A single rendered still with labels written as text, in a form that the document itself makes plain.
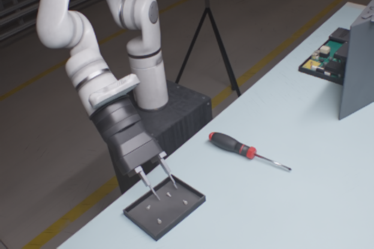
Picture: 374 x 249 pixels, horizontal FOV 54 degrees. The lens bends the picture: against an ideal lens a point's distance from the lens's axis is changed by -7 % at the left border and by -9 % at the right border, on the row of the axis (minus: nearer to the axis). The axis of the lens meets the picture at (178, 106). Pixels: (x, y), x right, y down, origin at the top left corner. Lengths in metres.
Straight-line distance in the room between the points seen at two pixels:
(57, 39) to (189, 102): 0.55
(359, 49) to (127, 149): 0.46
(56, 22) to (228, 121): 0.39
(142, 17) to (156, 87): 0.21
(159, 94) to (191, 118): 0.11
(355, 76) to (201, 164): 0.34
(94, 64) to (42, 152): 1.89
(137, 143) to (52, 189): 1.63
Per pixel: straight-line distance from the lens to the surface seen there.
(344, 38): 1.11
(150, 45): 1.01
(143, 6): 0.98
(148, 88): 1.08
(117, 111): 0.65
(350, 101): 0.82
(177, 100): 1.16
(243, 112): 0.83
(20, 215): 2.20
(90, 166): 2.32
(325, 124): 0.81
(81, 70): 0.68
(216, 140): 0.73
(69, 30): 0.70
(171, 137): 1.08
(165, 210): 0.64
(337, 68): 0.95
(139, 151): 0.66
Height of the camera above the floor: 1.49
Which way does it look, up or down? 34 degrees down
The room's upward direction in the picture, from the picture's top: 8 degrees counter-clockwise
